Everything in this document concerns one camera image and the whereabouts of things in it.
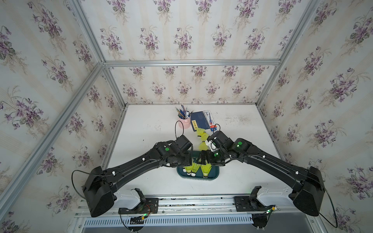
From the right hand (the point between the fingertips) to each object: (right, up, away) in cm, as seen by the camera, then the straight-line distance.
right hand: (205, 163), depth 74 cm
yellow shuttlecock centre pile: (+1, +13, +24) cm, 27 cm away
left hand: (-7, -1, +2) cm, 7 cm away
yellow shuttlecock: (-9, -5, +6) cm, 12 cm away
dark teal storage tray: (+5, -9, +8) cm, 13 cm away
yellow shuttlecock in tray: (+1, -5, +6) cm, 8 cm away
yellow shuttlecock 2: (-5, -5, +8) cm, 11 cm away
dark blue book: (-1, +21, +35) cm, 41 cm away
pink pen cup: (-10, +20, +26) cm, 34 cm away
